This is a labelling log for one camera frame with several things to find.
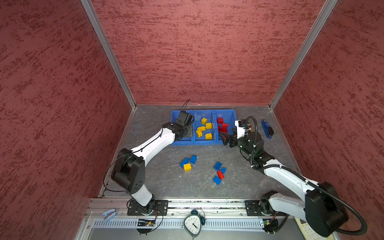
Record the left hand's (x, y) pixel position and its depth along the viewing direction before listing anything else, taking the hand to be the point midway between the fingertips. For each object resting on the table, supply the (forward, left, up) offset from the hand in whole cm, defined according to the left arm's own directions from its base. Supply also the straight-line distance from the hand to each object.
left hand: (187, 133), depth 88 cm
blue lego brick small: (-17, -22, -13) cm, 31 cm away
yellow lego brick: (+18, -11, -9) cm, 23 cm away
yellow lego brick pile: (+14, -14, -11) cm, 23 cm away
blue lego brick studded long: (-15, -19, -13) cm, 27 cm away
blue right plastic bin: (+22, -30, -11) cm, 39 cm away
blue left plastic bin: (-1, +1, -8) cm, 8 cm away
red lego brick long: (+12, -25, -11) cm, 30 cm away
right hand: (-3, -21, +6) cm, 22 cm away
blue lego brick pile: (-12, +1, -12) cm, 17 cm away
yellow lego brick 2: (+12, -9, -10) cm, 18 cm away
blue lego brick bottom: (-23, -18, -13) cm, 32 cm away
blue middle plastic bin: (+24, -6, -11) cm, 28 cm away
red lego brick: (-20, -20, -13) cm, 31 cm away
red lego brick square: (+20, -23, -12) cm, 33 cm away
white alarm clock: (-44, -4, -9) cm, 45 cm away
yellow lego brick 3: (-16, 0, -12) cm, 20 cm away
